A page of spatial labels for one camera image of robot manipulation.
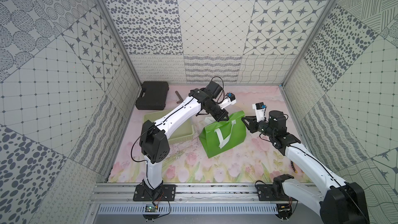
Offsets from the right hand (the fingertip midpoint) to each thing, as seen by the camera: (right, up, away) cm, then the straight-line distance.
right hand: (244, 119), depth 82 cm
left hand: (-10, +3, -4) cm, 11 cm away
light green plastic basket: (-34, -9, +11) cm, 37 cm away
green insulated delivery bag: (-13, -7, -6) cm, 16 cm away
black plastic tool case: (-59, +13, +29) cm, 68 cm away
